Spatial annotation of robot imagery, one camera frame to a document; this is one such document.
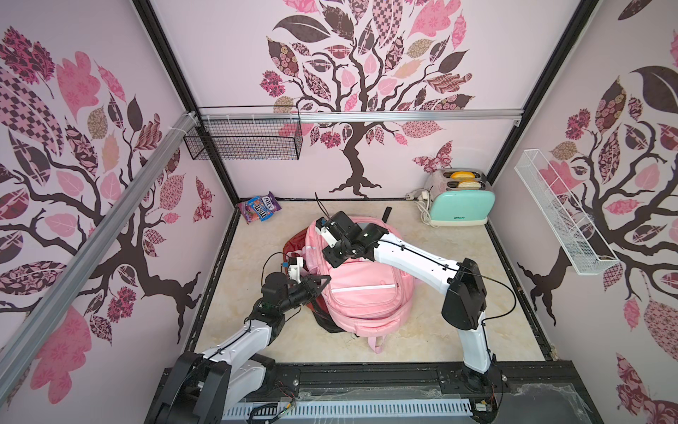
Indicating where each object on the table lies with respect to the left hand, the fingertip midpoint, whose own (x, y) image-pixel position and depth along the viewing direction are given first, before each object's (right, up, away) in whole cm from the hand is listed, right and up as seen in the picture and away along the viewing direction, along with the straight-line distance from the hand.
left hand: (331, 283), depth 81 cm
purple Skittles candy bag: (-30, +29, +37) cm, 55 cm away
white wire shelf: (+66, +13, -15) cm, 69 cm away
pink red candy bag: (-40, +25, +33) cm, 57 cm away
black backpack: (-2, -12, +1) cm, 12 cm away
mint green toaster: (+50, +29, +20) cm, 62 cm away
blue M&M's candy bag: (-33, +26, +33) cm, 54 cm away
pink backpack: (+11, -3, -3) cm, 12 cm away
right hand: (0, +8, +3) cm, 9 cm away
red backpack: (-14, +12, +18) cm, 26 cm away
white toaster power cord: (+37, +30, +29) cm, 56 cm away
